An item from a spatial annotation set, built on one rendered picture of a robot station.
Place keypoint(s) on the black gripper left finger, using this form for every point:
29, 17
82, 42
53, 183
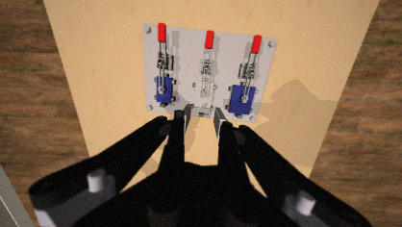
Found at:
63, 197

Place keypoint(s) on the blue rectangular plate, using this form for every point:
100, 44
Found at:
235, 105

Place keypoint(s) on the blue metal block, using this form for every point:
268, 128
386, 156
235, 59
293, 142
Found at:
166, 96

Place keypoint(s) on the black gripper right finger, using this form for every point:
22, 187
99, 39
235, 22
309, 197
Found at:
301, 199

